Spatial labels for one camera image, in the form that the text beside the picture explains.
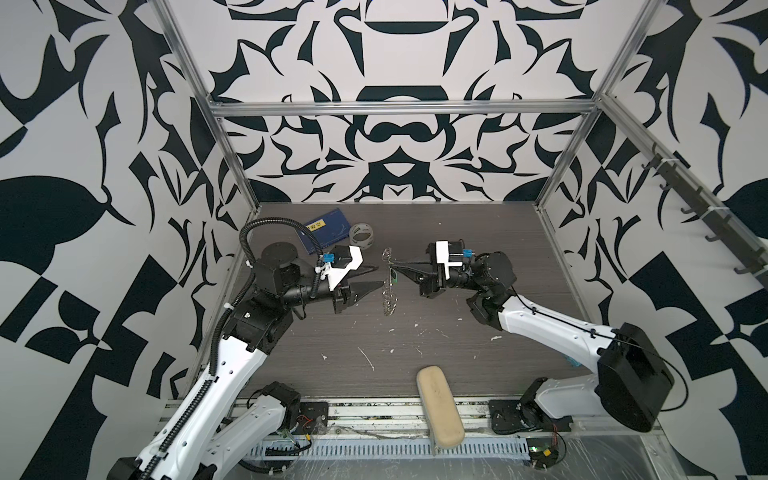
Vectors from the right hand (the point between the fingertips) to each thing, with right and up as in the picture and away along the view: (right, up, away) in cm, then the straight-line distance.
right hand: (397, 268), depth 58 cm
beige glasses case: (+11, -36, +14) cm, 40 cm away
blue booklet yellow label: (-24, +9, +54) cm, 60 cm away
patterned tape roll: (-11, +6, +51) cm, 52 cm away
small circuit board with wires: (+35, -44, +13) cm, 58 cm away
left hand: (-3, 0, +2) cm, 4 cm away
